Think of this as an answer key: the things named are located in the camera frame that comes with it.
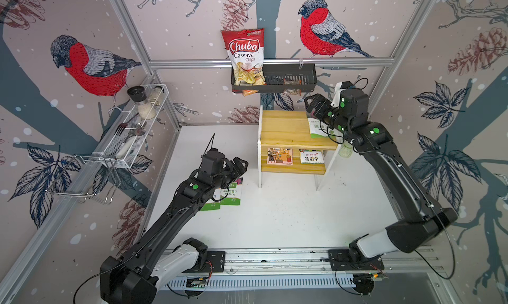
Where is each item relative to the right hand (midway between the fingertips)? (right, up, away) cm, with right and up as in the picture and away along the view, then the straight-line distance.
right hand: (309, 102), depth 70 cm
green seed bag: (-31, -40, +23) cm, 55 cm away
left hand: (-23, -23, +6) cm, 33 cm away
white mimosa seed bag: (+4, -10, +3) cm, 11 cm away
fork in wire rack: (-69, -8, +2) cm, 69 cm away
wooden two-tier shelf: (-9, -16, -1) cm, 18 cm away
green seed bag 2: (-39, -43, +19) cm, 62 cm away
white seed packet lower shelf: (+6, -21, +16) cm, 27 cm away
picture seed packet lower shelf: (-9, -21, +16) cm, 28 cm away
